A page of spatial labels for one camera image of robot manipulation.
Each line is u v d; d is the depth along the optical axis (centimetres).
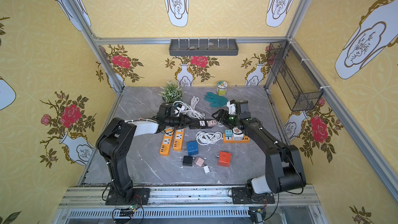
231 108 82
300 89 75
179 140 90
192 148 86
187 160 84
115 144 51
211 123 90
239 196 73
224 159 80
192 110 97
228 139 90
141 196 73
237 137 86
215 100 112
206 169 81
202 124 92
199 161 84
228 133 89
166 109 78
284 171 43
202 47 92
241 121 67
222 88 110
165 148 88
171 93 96
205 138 90
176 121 84
